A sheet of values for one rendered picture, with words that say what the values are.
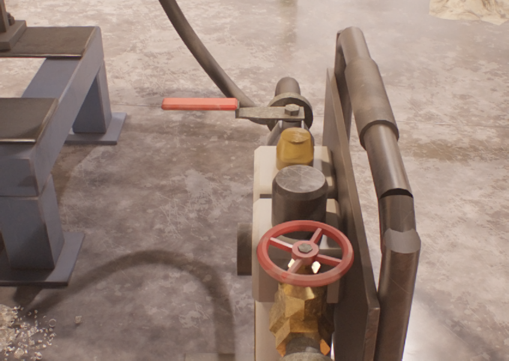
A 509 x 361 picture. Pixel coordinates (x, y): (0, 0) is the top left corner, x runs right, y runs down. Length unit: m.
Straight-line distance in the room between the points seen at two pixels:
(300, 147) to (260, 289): 0.14
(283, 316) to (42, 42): 1.10
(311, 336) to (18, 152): 0.74
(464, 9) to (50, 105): 1.57
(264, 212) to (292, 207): 0.05
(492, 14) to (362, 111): 1.93
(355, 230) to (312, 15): 1.86
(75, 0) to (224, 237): 1.43
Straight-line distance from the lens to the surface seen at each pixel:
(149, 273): 1.27
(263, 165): 0.69
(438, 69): 2.04
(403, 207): 0.48
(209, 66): 1.32
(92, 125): 1.67
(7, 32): 1.57
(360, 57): 0.65
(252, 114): 0.76
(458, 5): 2.49
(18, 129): 1.22
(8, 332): 1.22
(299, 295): 0.53
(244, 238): 0.61
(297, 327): 0.54
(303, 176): 0.59
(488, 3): 2.53
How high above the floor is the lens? 0.84
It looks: 33 degrees down
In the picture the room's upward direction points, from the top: straight up
